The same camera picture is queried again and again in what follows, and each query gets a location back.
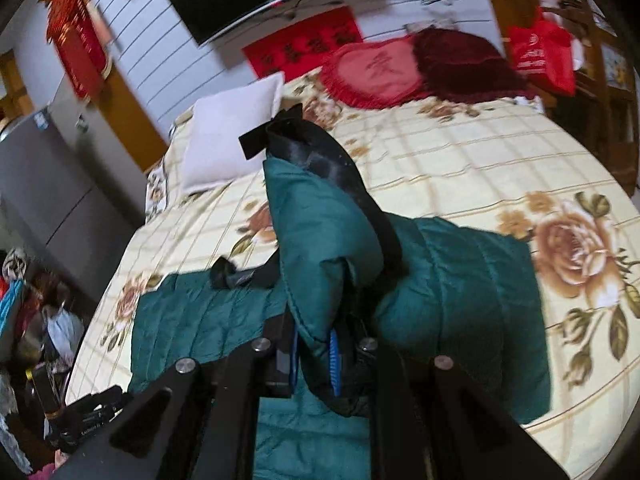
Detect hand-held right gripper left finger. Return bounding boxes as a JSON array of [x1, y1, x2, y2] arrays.
[[50, 312, 299, 480]]

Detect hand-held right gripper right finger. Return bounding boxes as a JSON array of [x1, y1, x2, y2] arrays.
[[327, 320, 571, 480]]

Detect dark green puffer jacket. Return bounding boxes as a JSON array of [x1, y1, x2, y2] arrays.
[[127, 157, 553, 480]]

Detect black cloth with strap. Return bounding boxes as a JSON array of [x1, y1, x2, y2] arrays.
[[210, 104, 407, 291]]

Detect pile of clothes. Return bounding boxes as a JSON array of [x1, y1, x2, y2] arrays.
[[0, 245, 88, 480]]

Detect bed with floral sheet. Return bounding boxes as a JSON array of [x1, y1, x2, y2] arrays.
[[65, 67, 640, 480]]

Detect grey wardrobe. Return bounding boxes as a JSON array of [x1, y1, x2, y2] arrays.
[[0, 105, 136, 281]]

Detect white pillow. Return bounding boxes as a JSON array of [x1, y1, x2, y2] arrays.
[[179, 72, 287, 196]]

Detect red heart-shaped pillow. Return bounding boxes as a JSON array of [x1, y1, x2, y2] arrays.
[[320, 35, 436, 109]]

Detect dark red velvet pillow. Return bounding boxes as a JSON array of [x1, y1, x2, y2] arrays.
[[412, 28, 538, 103]]

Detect red hanging knot decoration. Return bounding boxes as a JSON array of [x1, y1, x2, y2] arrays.
[[46, 0, 112, 103]]

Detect red shopping bag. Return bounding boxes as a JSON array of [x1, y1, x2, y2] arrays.
[[507, 7, 577, 97]]

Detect wooden shelf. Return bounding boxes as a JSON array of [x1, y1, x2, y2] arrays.
[[537, 0, 640, 196]]

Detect red wall banner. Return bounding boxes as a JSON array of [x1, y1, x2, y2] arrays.
[[242, 5, 364, 79]]

